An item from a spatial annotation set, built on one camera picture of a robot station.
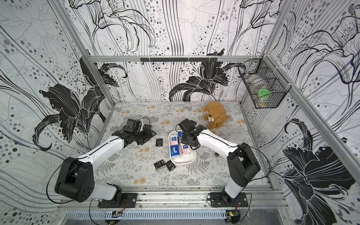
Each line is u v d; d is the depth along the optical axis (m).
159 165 0.84
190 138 0.62
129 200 0.73
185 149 0.86
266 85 0.79
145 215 0.76
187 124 0.68
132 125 0.68
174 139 0.91
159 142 0.93
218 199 0.70
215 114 0.92
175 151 0.84
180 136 0.92
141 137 0.75
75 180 0.42
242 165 0.44
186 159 0.86
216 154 0.88
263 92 0.79
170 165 0.84
